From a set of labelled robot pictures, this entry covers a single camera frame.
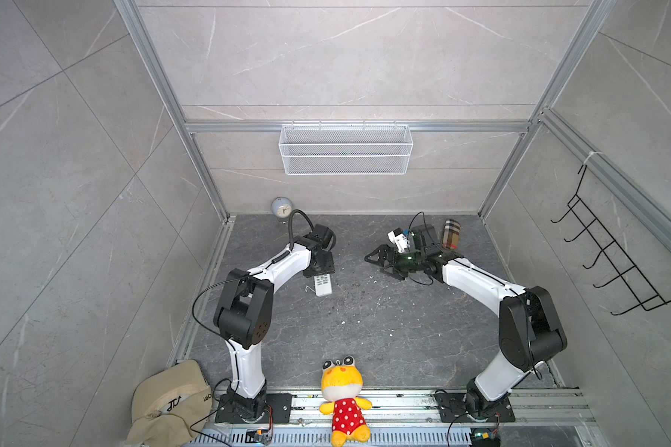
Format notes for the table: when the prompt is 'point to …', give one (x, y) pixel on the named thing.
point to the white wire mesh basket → (347, 150)
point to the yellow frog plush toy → (342, 383)
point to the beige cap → (171, 406)
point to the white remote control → (322, 283)
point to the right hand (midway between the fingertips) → (372, 262)
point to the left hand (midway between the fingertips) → (325, 262)
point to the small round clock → (281, 208)
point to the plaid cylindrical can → (451, 235)
